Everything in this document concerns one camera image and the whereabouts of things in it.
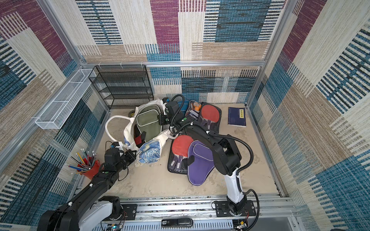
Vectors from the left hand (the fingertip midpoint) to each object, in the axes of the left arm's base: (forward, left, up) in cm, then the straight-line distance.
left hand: (138, 150), depth 87 cm
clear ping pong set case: (+35, -35, -2) cm, 49 cm away
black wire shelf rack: (+48, +14, +12) cm, 51 cm away
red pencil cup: (-9, +25, 0) cm, 27 cm away
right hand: (+15, -14, +12) cm, 24 cm away
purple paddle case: (-5, -39, -5) cm, 40 cm away
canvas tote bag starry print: (-3, -6, +3) cm, 7 cm away
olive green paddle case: (+15, -6, +12) cm, 20 cm away
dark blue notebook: (+31, -68, -7) cm, 75 cm away
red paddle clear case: (+2, -24, -5) cm, 25 cm away
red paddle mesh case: (+28, -47, -3) cm, 54 cm away
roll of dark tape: (+36, +14, -6) cm, 39 cm away
